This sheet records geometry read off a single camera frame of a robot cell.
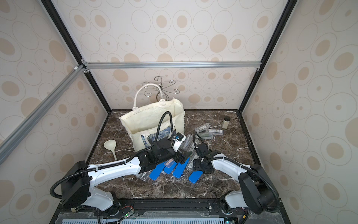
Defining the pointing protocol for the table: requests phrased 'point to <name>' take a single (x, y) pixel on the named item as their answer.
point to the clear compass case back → (203, 128)
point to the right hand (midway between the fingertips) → (204, 167)
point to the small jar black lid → (225, 123)
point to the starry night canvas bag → (141, 123)
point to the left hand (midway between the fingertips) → (190, 148)
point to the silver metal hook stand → (163, 88)
